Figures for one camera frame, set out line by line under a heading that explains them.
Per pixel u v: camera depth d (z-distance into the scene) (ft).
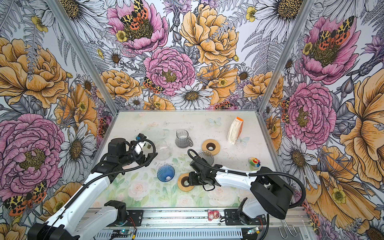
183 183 2.79
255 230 2.35
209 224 2.40
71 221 1.36
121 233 2.32
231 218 2.41
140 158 2.10
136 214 2.49
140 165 1.83
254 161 3.02
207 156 2.93
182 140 3.17
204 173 2.19
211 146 3.28
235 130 3.26
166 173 3.00
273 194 1.42
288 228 2.34
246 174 1.57
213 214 2.40
